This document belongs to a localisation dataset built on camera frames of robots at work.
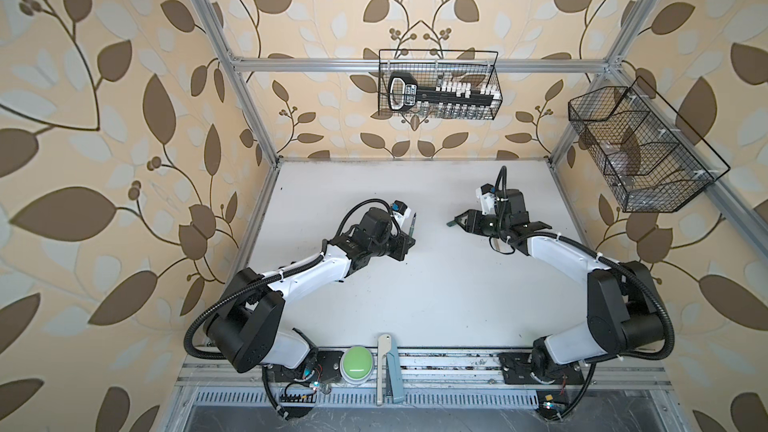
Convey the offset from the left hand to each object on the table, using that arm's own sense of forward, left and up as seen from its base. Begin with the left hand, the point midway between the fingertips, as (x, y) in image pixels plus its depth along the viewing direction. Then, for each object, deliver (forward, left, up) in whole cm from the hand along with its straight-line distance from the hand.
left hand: (416, 238), depth 83 cm
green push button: (-30, +15, -12) cm, 35 cm away
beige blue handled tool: (-30, +5, -11) cm, 32 cm away
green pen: (+2, +1, +2) cm, 3 cm away
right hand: (+8, -14, -3) cm, 16 cm away
